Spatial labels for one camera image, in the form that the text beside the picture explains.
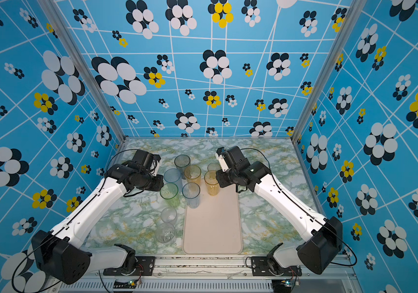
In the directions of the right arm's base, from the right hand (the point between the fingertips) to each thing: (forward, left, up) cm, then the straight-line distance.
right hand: (221, 175), depth 78 cm
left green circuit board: (-37, +38, -22) cm, 58 cm away
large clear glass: (-18, +25, -20) cm, 37 cm away
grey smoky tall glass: (+12, +20, -5) cm, 24 cm away
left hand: (-2, +26, -3) cm, 26 cm away
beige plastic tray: (-14, +3, -23) cm, 27 cm away
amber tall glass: (+9, +15, -12) cm, 21 cm away
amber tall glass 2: (+1, +4, -9) cm, 10 cm away
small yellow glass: (+15, +4, -14) cm, 21 cm away
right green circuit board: (-37, -23, -22) cm, 48 cm away
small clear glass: (-10, +25, -19) cm, 33 cm away
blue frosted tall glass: (+8, +24, -12) cm, 28 cm away
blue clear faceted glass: (-2, +14, -10) cm, 17 cm away
